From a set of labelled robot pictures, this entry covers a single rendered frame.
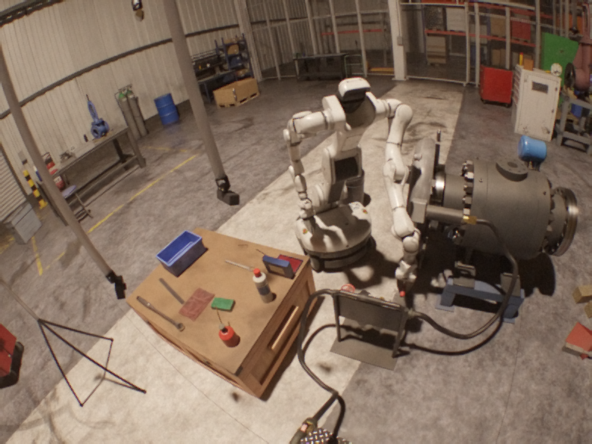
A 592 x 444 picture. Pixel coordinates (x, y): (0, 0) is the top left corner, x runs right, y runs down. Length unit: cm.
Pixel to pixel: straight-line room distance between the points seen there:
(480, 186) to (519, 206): 26
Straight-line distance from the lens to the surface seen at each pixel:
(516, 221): 171
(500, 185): 171
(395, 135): 133
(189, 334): 156
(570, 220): 192
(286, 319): 162
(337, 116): 119
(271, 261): 152
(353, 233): 198
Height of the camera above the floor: 165
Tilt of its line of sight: 38 degrees down
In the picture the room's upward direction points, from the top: 12 degrees counter-clockwise
